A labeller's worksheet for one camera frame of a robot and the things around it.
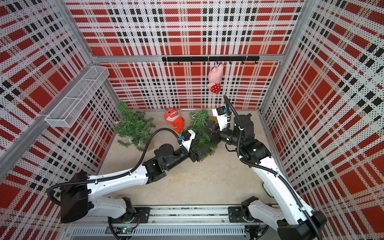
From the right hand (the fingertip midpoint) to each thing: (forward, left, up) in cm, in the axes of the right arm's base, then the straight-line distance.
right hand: (204, 129), depth 65 cm
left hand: (-1, 0, -6) cm, 6 cm away
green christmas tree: (0, +1, -11) cm, 11 cm away
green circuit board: (-34, +38, -33) cm, 61 cm away
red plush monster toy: (+33, +23, -28) cm, 49 cm away
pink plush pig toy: (+42, -7, -1) cm, 43 cm away
